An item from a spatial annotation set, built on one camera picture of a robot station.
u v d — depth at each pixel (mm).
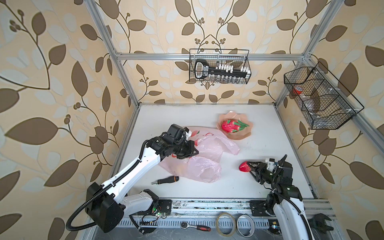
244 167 800
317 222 704
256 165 753
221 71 839
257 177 739
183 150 640
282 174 632
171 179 818
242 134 1010
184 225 692
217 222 707
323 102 749
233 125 963
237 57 911
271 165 775
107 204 380
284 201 555
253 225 707
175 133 580
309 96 831
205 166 691
